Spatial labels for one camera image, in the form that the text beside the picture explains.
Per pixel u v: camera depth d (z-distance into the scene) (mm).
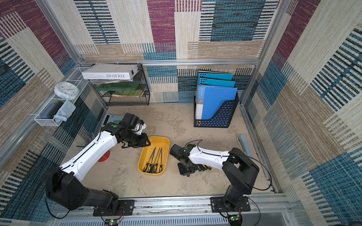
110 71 804
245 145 916
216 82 956
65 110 685
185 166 703
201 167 865
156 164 879
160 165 871
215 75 1005
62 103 689
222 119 987
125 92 1012
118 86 980
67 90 751
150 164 871
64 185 398
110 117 1085
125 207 730
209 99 912
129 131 665
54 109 656
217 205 729
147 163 889
